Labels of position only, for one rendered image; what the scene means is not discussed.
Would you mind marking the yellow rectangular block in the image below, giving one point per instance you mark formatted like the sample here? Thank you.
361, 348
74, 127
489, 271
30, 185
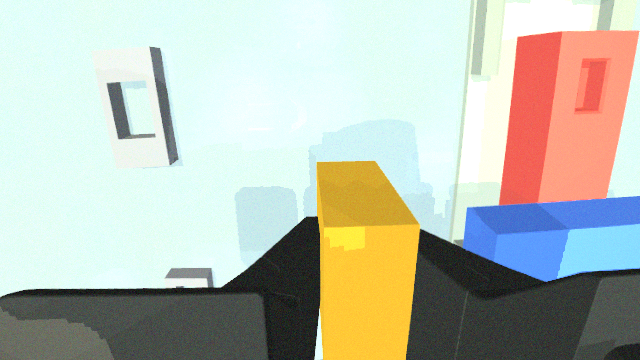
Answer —
368, 251

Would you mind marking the white rectangular frame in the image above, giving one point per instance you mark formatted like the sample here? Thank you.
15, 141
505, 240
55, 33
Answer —
113, 66

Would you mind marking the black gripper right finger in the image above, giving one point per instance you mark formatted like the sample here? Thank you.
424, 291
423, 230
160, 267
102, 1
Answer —
467, 307

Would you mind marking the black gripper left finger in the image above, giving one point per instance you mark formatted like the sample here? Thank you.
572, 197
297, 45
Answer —
270, 311

